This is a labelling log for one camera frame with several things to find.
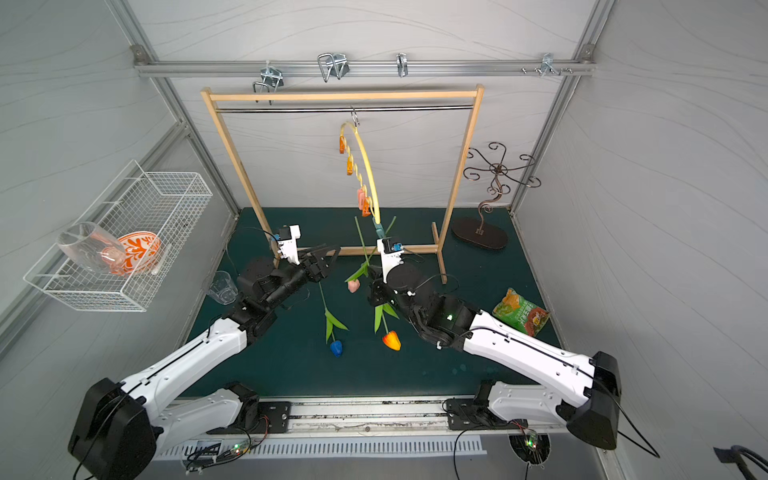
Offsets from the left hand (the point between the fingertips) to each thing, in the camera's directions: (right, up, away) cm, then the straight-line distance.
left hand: (335, 249), depth 72 cm
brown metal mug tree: (+44, +5, +39) cm, 59 cm away
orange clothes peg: (+7, +11, +6) cm, 14 cm away
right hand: (+9, -4, -4) cm, 10 cm away
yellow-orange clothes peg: (+1, +25, +16) cm, 29 cm away
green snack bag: (+52, -20, +16) cm, 58 cm away
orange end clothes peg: (-2, +33, +23) cm, 40 cm away
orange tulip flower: (+14, -20, -7) cm, 25 cm away
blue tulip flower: (-2, -28, +10) cm, 29 cm away
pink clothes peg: (+5, +14, +6) cm, 16 cm away
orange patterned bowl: (-44, -1, -6) cm, 44 cm away
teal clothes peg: (+11, +5, -2) cm, 12 cm away
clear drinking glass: (-41, -14, +23) cm, 49 cm away
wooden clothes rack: (+31, +6, +39) cm, 50 cm away
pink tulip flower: (+3, -10, +14) cm, 17 cm away
